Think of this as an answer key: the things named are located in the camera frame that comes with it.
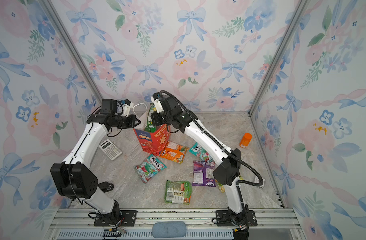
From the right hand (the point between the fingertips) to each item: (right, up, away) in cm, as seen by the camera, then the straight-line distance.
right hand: (150, 115), depth 76 cm
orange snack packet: (+10, -22, +20) cm, 31 cm away
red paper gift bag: (+1, -15, +7) cm, 16 cm away
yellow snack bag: (+37, -39, +8) cm, 55 cm away
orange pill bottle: (+56, -14, +19) cm, 61 cm away
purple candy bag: (+27, -33, +10) cm, 44 cm away
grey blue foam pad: (+10, -53, -7) cm, 55 cm away
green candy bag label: (-1, -7, +2) cm, 7 cm away
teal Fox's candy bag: (+25, -21, +21) cm, 39 cm away
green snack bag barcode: (+14, -42, +6) cm, 44 cm away
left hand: (-7, -2, +7) cm, 10 cm away
